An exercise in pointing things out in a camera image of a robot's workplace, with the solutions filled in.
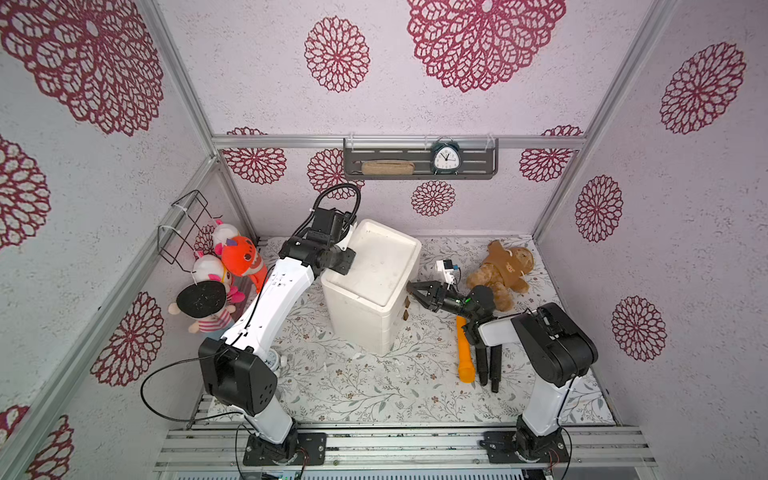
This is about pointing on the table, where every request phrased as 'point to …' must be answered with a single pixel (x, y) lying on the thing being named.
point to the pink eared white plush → (222, 232)
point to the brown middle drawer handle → (407, 301)
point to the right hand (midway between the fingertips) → (407, 290)
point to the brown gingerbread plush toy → (501, 271)
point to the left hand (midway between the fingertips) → (341, 257)
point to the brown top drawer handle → (409, 288)
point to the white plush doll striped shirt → (209, 267)
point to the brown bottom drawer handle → (405, 315)
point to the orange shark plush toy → (240, 257)
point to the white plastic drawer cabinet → (368, 304)
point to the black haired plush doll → (207, 301)
